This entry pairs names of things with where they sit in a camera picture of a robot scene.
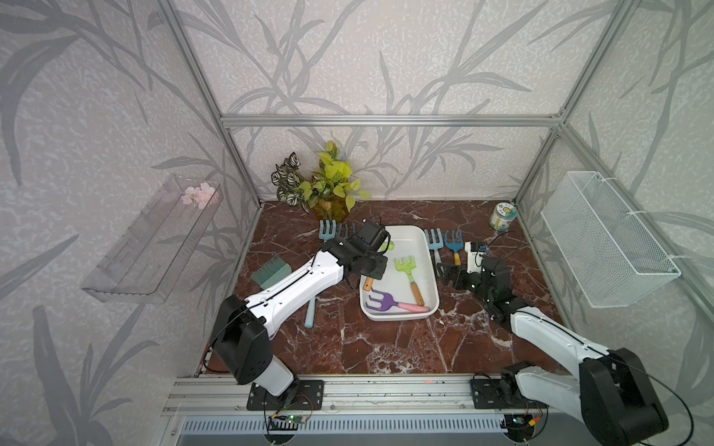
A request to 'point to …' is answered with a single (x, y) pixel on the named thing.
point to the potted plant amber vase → (329, 195)
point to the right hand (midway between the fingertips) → (448, 263)
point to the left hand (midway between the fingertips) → (379, 266)
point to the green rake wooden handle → (408, 268)
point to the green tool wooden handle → (387, 245)
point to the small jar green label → (502, 215)
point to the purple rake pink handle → (387, 302)
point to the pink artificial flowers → (203, 195)
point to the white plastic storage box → (410, 242)
